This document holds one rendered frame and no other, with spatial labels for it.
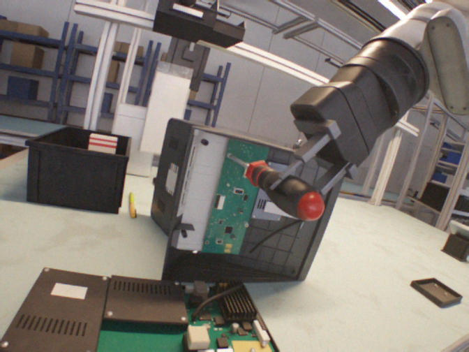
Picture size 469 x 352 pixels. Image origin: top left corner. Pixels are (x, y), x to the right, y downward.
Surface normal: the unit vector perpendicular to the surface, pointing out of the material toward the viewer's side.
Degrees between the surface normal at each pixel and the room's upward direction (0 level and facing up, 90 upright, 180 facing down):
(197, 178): 90
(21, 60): 90
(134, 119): 90
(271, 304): 0
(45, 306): 0
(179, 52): 97
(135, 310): 0
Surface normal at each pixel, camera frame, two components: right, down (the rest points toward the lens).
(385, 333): 0.24, -0.94
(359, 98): 0.33, 0.26
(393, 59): -0.16, -0.24
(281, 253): -0.11, 0.21
